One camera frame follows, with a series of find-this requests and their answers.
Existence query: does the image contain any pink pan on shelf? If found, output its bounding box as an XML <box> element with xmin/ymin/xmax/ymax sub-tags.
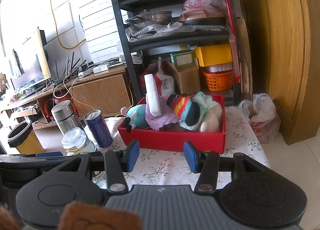
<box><xmin>177</xmin><ymin>8</ymin><xmax>226</xmax><ymax>26</ymax></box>

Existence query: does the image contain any striped knitted sock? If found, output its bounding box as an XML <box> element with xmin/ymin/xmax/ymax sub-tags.
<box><xmin>166</xmin><ymin>94</ymin><xmax>200</xmax><ymax>127</ymax></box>

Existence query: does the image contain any blue drink can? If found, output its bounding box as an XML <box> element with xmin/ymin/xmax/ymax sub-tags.
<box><xmin>85</xmin><ymin>110</ymin><xmax>113</xmax><ymax>148</ymax></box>

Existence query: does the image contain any white sponge block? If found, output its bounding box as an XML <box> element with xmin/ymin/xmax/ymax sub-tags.
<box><xmin>144</xmin><ymin>74</ymin><xmax>162</xmax><ymax>117</ymax></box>

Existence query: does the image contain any yellow trash bin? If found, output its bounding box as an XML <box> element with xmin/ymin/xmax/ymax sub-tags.
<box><xmin>8</xmin><ymin>121</ymin><xmax>45</xmax><ymax>154</ymax></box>

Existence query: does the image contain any steel pot on shelf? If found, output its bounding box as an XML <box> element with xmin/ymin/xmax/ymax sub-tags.
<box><xmin>125</xmin><ymin>11</ymin><xmax>172</xmax><ymax>28</ymax></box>

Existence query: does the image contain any purple knitted cloth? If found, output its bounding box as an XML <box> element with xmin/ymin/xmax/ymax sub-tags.
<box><xmin>145</xmin><ymin>96</ymin><xmax>180</xmax><ymax>131</ymax></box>

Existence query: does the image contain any floral tablecloth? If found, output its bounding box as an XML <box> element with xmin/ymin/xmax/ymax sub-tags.
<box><xmin>83</xmin><ymin>105</ymin><xmax>271</xmax><ymax>191</ymax></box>

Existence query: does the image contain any Moccona glass coffee jar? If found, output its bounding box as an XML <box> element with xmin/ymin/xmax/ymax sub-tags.
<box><xmin>61</xmin><ymin>127</ymin><xmax>96</xmax><ymax>156</ymax></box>

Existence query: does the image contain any red white plastic bag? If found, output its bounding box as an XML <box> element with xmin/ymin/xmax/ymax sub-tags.
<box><xmin>138</xmin><ymin>57</ymin><xmax>175</xmax><ymax>96</ymax></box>

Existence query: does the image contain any green framed box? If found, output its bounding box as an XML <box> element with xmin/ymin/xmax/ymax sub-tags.
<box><xmin>170</xmin><ymin>51</ymin><xmax>195</xmax><ymax>68</ymax></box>

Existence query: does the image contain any white mint towel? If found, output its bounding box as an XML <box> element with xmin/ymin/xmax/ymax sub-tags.
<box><xmin>179</xmin><ymin>91</ymin><xmax>219</xmax><ymax>131</ymax></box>

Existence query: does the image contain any black metal shelving rack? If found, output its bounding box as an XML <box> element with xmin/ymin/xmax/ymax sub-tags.
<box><xmin>105</xmin><ymin>0</ymin><xmax>243</xmax><ymax>107</ymax></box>

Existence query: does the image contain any red cardboard box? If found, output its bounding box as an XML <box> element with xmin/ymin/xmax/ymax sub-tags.
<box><xmin>118</xmin><ymin>96</ymin><xmax>226</xmax><ymax>154</ymax></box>

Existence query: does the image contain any white plastic bag on floor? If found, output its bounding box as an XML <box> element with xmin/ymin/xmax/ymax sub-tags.
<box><xmin>238</xmin><ymin>93</ymin><xmax>281</xmax><ymax>144</ymax></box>

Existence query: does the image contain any cream plush toy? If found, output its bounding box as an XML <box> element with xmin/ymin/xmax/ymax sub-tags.
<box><xmin>200</xmin><ymin>104</ymin><xmax>222</xmax><ymax>133</ymax></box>

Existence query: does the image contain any television screen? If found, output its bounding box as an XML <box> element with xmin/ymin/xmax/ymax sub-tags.
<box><xmin>2</xmin><ymin>26</ymin><xmax>52</xmax><ymax>93</ymax></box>

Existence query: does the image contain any orange plastic basket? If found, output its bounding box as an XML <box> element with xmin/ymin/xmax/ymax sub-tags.
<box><xmin>202</xmin><ymin>70</ymin><xmax>233</xmax><ymax>92</ymax></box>

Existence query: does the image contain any yellow box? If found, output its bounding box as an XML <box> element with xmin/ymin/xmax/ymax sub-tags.
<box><xmin>194</xmin><ymin>44</ymin><xmax>233</xmax><ymax>67</ymax></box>

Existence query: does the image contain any teal plush toy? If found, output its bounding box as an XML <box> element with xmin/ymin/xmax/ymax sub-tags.
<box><xmin>120</xmin><ymin>104</ymin><xmax>149</xmax><ymax>133</ymax></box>

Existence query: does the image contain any brown cardboard box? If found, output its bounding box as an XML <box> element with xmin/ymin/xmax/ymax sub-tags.
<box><xmin>168</xmin><ymin>63</ymin><xmax>201</xmax><ymax>94</ymax></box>

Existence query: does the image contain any wooden tv stand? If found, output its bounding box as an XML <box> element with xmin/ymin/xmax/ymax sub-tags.
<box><xmin>1</xmin><ymin>65</ymin><xmax>135</xmax><ymax>130</ymax></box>

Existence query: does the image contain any wooden cabinet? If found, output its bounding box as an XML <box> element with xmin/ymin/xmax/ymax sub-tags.
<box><xmin>244</xmin><ymin>0</ymin><xmax>319</xmax><ymax>144</ymax></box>

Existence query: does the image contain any stainless steel canister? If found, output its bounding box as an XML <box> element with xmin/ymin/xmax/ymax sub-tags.
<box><xmin>52</xmin><ymin>100</ymin><xmax>83</xmax><ymax>135</ymax></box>

